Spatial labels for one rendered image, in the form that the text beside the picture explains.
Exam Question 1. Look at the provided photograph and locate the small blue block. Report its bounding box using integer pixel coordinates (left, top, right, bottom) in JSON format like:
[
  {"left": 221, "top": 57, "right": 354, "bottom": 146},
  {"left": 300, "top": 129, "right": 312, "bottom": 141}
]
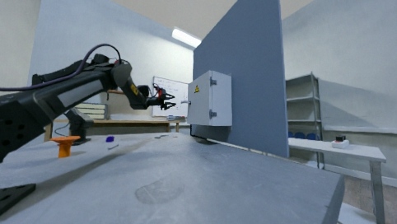
[{"left": 106, "top": 136, "right": 114, "bottom": 142}]

